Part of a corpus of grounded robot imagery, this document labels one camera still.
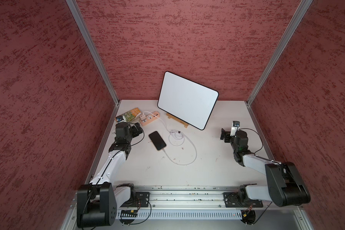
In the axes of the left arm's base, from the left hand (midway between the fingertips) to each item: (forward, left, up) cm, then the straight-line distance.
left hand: (132, 128), depth 86 cm
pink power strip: (+17, -7, -12) cm, 22 cm away
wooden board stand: (+17, -25, -10) cm, 32 cm away
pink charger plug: (+15, -2, -8) cm, 17 cm away
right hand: (+3, -62, -5) cm, 62 cm away
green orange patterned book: (+20, +9, -12) cm, 25 cm away
